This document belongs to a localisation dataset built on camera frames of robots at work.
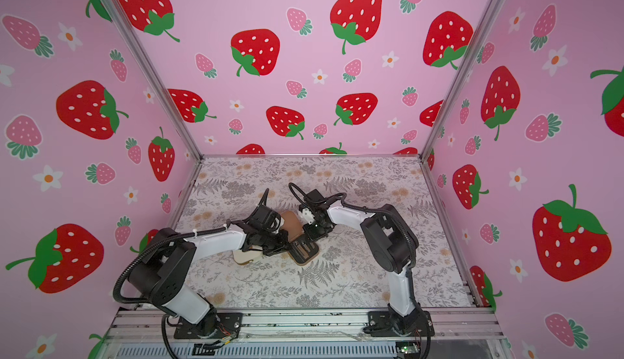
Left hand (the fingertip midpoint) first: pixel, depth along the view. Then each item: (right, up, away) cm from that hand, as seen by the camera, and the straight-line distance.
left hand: (296, 248), depth 89 cm
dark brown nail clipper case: (+2, -1, 0) cm, 2 cm away
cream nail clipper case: (-18, -3, -2) cm, 19 cm away
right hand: (+4, 0, +4) cm, 5 cm away
